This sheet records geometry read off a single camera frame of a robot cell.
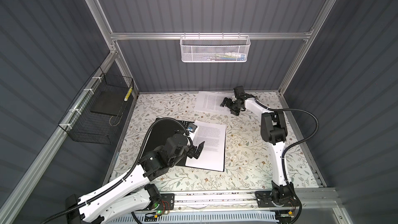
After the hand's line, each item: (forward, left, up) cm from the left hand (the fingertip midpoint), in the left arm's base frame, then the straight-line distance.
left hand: (195, 137), depth 71 cm
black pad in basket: (+16, +41, +8) cm, 45 cm away
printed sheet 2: (+42, -12, -22) cm, 49 cm away
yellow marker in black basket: (+25, +35, +5) cm, 44 cm away
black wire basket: (+11, +47, +5) cm, 49 cm away
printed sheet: (0, -9, -24) cm, 26 cm away
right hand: (+32, -22, -19) cm, 43 cm away
